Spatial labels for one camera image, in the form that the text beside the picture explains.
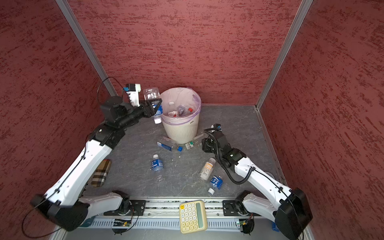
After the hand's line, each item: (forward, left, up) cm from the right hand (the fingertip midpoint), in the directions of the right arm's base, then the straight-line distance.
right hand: (205, 143), depth 81 cm
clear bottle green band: (+7, +8, -13) cm, 17 cm away
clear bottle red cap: (+28, +9, -2) cm, 29 cm away
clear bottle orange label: (-10, -1, -11) cm, 15 cm away
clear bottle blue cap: (+8, +24, -13) cm, 28 cm away
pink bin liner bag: (+30, +10, +8) cm, 33 cm away
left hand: (+7, +22, +25) cm, 33 cm away
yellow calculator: (-32, +8, -13) cm, 36 cm away
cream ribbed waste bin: (+9, +13, -2) cm, 15 cm away
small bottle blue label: (-9, +27, -11) cm, 31 cm away
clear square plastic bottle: (+28, +15, -1) cm, 31 cm away
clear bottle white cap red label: (+22, +19, +3) cm, 30 cm away
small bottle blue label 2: (-18, -5, -11) cm, 21 cm away
